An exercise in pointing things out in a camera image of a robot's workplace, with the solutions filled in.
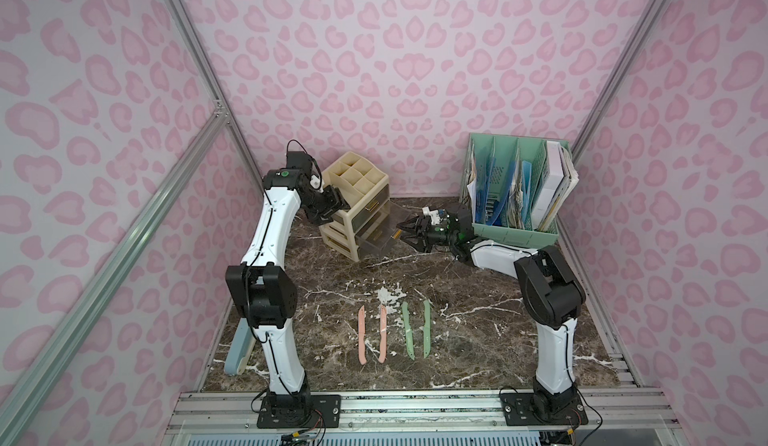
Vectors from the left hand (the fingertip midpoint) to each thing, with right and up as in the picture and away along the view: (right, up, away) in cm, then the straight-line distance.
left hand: (342, 205), depth 86 cm
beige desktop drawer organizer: (+6, +5, +4) cm, 9 cm away
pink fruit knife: (+6, -37, -1) cm, 38 cm away
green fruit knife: (+18, -33, +3) cm, 38 cm away
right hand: (+16, -8, +2) cm, 18 cm away
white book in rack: (+65, +8, +5) cm, 66 cm away
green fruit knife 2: (+25, -36, 0) cm, 43 cm away
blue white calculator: (-25, -38, -8) cm, 46 cm away
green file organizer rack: (+52, +5, +6) cm, 53 cm away
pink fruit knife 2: (+12, -36, 0) cm, 38 cm away
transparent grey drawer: (+9, -8, +14) cm, 19 cm away
